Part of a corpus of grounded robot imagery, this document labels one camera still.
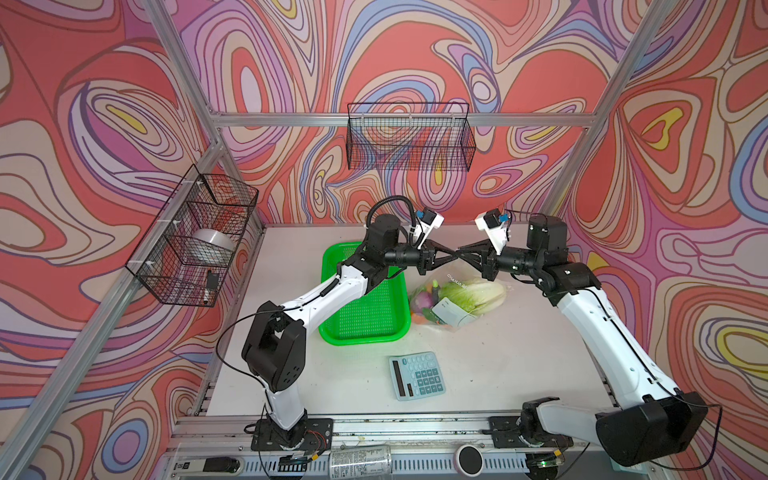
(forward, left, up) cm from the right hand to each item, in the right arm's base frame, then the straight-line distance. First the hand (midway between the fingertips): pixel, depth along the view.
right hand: (462, 257), depth 71 cm
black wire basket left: (+3, +67, +2) cm, 67 cm away
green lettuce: (-4, -5, -12) cm, 14 cm away
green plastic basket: (0, +21, -29) cm, 36 cm away
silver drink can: (-38, +26, -24) cm, 52 cm away
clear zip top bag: (-7, +4, -16) cm, 17 cm away
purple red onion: (-1, +9, -17) cm, 19 cm away
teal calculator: (-18, +11, -29) cm, 36 cm away
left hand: (-1, +2, +1) cm, 2 cm away
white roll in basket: (+5, +61, +3) cm, 61 cm away
